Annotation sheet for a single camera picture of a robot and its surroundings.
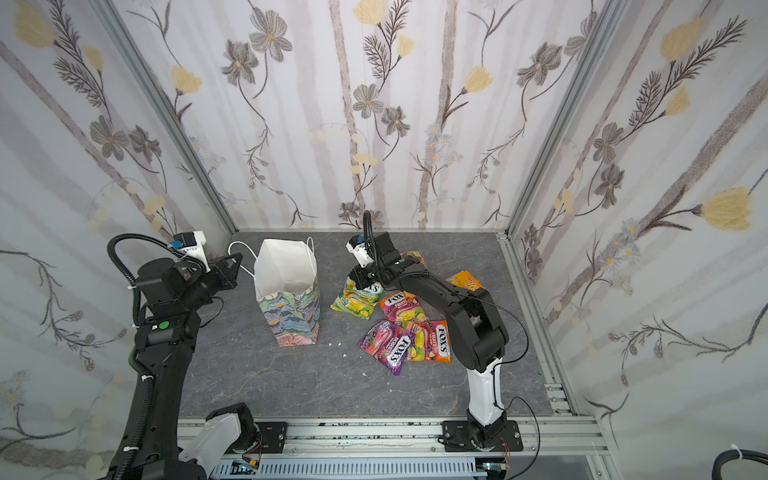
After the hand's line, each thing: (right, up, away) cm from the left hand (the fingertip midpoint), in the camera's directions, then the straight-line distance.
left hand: (235, 246), depth 70 cm
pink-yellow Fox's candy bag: (+42, -18, +26) cm, 52 cm away
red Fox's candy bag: (+47, -1, +42) cm, 63 cm away
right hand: (+24, -5, +18) cm, 30 cm away
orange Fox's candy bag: (+51, -28, +18) cm, 61 cm away
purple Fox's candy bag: (+37, -28, +17) cm, 49 cm away
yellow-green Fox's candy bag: (+27, -17, +20) cm, 38 cm away
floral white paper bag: (+2, -13, +30) cm, 33 cm away
